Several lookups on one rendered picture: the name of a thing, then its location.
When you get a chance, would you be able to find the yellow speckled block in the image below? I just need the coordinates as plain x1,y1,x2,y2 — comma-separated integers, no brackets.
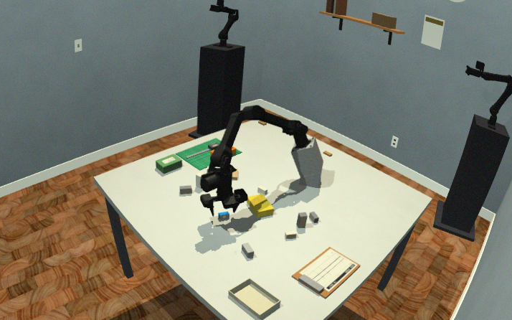
247,194,274,217

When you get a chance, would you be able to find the blue block with black rectangular mark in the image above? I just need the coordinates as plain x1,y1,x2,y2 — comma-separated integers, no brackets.
218,212,229,220

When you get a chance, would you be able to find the green cutting mat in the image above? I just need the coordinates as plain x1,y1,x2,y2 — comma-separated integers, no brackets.
176,138,220,170

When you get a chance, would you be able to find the green box with pale label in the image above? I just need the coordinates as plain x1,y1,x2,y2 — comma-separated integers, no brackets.
156,154,182,174

